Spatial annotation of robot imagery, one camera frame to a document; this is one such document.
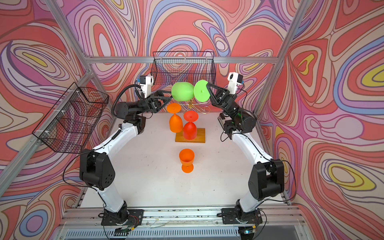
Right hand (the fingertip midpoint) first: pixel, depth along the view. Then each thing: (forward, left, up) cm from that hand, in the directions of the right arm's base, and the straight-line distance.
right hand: (204, 91), depth 51 cm
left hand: (+4, +12, -8) cm, 15 cm away
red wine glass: (+7, +6, -30) cm, 31 cm away
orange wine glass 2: (-3, +8, -41) cm, 42 cm away
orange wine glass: (+11, +14, -29) cm, 34 cm away
